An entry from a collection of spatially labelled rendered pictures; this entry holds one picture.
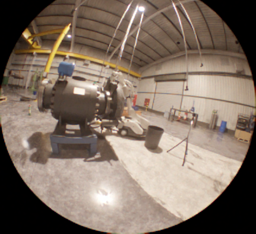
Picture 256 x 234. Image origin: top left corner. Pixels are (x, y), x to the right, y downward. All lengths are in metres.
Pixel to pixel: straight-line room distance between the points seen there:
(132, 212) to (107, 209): 0.17
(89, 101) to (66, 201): 1.00
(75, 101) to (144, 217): 1.21
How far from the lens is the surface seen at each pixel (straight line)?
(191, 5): 8.21
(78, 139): 0.98
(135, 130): 1.66
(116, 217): 0.74
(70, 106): 0.96
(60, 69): 0.98
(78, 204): 0.77
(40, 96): 1.10
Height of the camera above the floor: 0.73
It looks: 3 degrees down
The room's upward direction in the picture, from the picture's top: 11 degrees clockwise
